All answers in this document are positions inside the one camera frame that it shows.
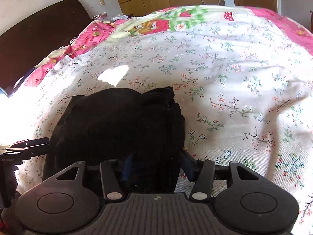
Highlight black pants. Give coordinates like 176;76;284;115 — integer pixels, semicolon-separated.
42;87;185;194

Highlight dark wooden headboard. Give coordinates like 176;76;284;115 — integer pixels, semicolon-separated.
1;0;91;96

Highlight pink cartoon quilt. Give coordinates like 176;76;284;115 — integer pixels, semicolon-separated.
25;5;312;87

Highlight floral white bed sheet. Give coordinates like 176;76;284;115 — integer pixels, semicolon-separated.
1;13;312;234

